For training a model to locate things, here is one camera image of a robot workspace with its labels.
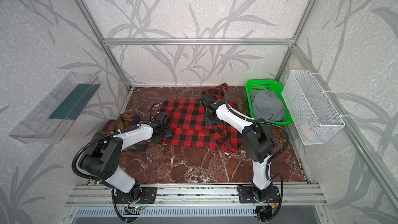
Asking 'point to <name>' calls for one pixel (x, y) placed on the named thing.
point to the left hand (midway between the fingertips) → (168, 131)
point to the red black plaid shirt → (188, 127)
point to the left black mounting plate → (146, 195)
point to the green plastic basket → (252, 85)
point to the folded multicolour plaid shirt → (125, 121)
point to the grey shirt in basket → (267, 104)
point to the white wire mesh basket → (313, 116)
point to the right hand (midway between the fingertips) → (211, 114)
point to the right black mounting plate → (245, 195)
